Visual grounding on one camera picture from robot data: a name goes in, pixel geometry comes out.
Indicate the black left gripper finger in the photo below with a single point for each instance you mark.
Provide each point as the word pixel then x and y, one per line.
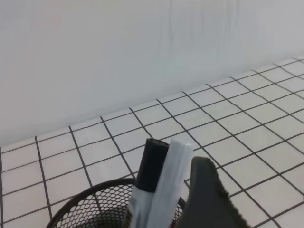
pixel 208 204

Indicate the white paint marker pen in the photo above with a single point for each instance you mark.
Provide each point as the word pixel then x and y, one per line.
pixel 168 189

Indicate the black mesh pen holder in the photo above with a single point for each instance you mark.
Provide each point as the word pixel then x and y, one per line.
pixel 105 205

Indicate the black capped white marker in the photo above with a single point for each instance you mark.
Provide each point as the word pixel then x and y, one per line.
pixel 140 202

